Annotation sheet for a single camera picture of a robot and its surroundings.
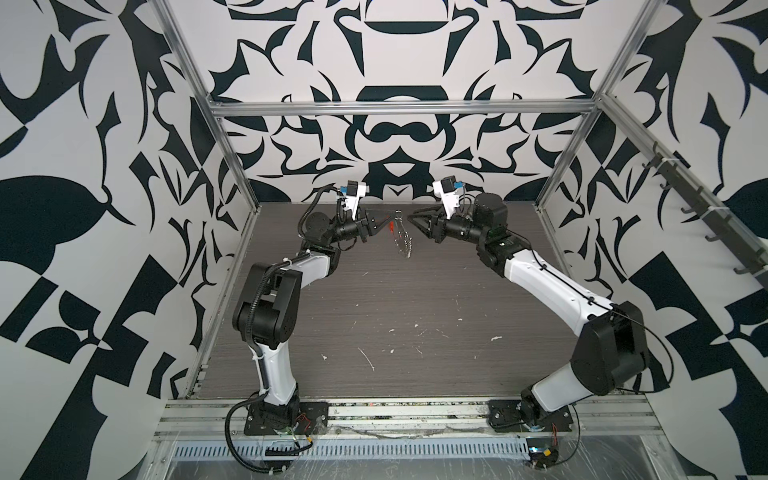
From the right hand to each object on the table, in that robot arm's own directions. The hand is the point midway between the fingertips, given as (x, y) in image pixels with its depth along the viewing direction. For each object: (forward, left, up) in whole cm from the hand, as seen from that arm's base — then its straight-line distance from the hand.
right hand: (411, 212), depth 75 cm
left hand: (+2, +4, -1) cm, 5 cm away
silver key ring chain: (-3, +2, -7) cm, 8 cm away
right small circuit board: (-47, -30, -34) cm, 66 cm away
